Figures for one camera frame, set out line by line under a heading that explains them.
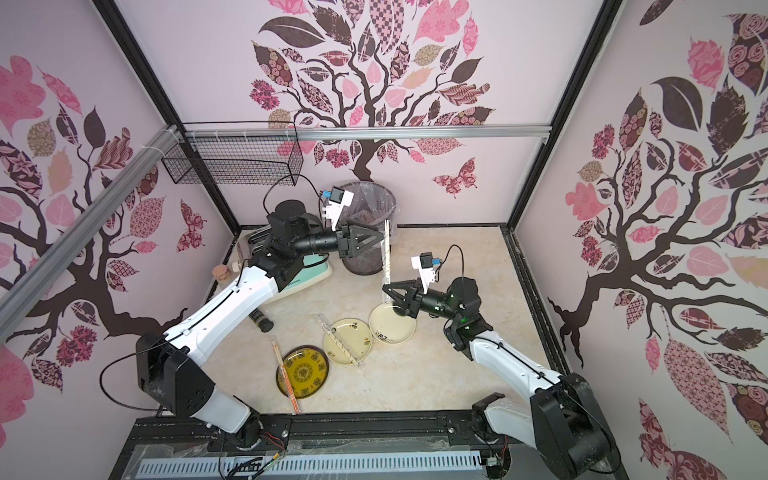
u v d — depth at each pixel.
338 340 0.88
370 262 1.00
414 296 0.66
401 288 0.68
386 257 0.68
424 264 0.65
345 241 0.60
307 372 0.83
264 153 0.95
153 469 0.70
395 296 0.70
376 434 0.75
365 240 0.67
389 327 0.92
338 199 0.60
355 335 0.90
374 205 1.02
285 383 0.80
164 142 0.82
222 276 0.93
